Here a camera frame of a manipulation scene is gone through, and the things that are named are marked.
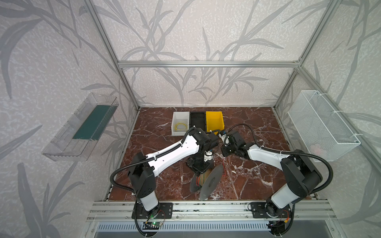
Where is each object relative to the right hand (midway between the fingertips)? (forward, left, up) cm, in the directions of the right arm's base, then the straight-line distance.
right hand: (221, 143), depth 93 cm
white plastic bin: (+18, +29, -4) cm, 34 cm away
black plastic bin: (+23, +16, -5) cm, 28 cm away
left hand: (-22, +13, +11) cm, 28 cm away
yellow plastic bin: (+21, +3, -5) cm, 22 cm away
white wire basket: (-13, -40, +29) cm, 51 cm away
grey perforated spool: (-26, +11, +8) cm, 30 cm away
